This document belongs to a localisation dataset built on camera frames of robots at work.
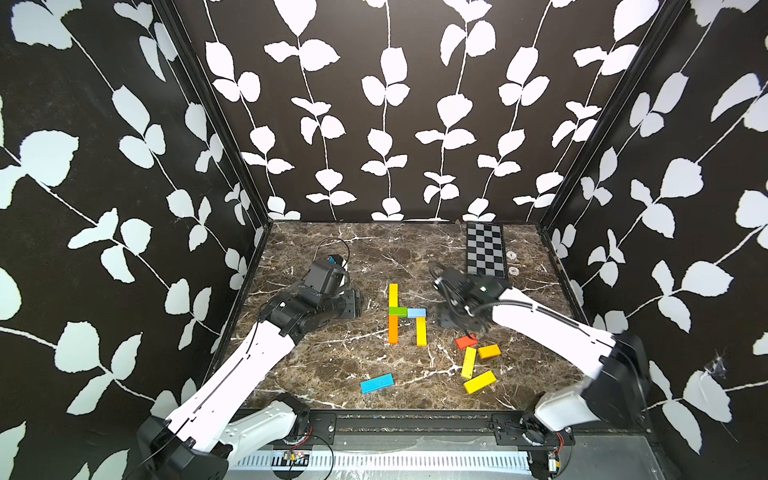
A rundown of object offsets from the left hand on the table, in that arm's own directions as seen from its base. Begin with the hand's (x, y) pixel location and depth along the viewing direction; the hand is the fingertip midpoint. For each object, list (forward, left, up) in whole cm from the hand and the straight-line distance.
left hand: (356, 295), depth 75 cm
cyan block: (-16, -4, -20) cm, 26 cm away
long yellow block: (-1, -18, -21) cm, 28 cm away
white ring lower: (+21, -55, -22) cm, 63 cm away
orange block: (-1, -10, -21) cm, 23 cm away
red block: (-5, -32, -22) cm, 39 cm away
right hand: (-3, -24, -9) cm, 25 cm away
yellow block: (+12, -10, -20) cm, 25 cm away
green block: (+6, -12, -21) cm, 25 cm away
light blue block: (+5, -18, -21) cm, 28 cm away
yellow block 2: (-11, -32, -21) cm, 40 cm away
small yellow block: (-8, -38, -22) cm, 45 cm away
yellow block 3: (-17, -33, -21) cm, 43 cm away
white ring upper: (+28, -56, -21) cm, 66 cm away
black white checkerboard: (+30, -46, -20) cm, 58 cm away
